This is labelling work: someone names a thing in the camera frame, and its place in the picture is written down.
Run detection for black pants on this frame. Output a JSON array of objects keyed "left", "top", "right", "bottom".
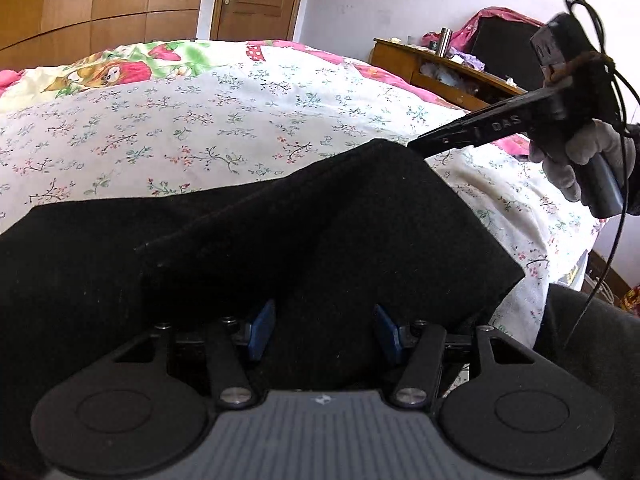
[{"left": 1, "top": 140, "right": 524, "bottom": 471}]

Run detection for grey gloved right hand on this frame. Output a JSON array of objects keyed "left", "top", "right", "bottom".
[{"left": 528, "top": 119, "right": 639, "bottom": 216}]

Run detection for wooden bedside desk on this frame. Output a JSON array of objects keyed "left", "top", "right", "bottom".
[{"left": 370, "top": 38, "right": 525, "bottom": 112}]

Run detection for pink cloth pile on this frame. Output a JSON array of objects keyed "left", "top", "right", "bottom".
[{"left": 449, "top": 6, "right": 542, "bottom": 75}]

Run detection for metal thermos cup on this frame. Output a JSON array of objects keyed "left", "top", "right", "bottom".
[{"left": 436, "top": 27, "right": 452, "bottom": 58}]

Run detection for floral white bed sheet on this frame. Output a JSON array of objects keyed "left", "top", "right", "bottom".
[{"left": 1, "top": 40, "right": 601, "bottom": 344}]

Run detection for pink cartoon quilt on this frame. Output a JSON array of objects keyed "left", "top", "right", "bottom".
[{"left": 0, "top": 38, "right": 534, "bottom": 157}]

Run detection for wooden wardrobe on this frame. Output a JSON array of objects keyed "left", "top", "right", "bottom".
[{"left": 1, "top": 0, "right": 201, "bottom": 70}]

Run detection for black cable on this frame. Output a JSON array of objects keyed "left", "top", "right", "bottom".
[{"left": 563, "top": 0, "right": 640, "bottom": 346}]

